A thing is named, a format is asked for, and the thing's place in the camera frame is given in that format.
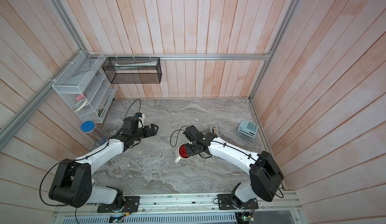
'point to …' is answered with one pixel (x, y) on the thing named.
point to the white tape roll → (80, 104)
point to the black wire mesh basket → (133, 70)
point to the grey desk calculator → (248, 128)
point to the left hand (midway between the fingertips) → (153, 130)
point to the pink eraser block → (79, 97)
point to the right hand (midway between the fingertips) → (189, 148)
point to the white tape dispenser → (213, 129)
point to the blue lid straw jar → (89, 127)
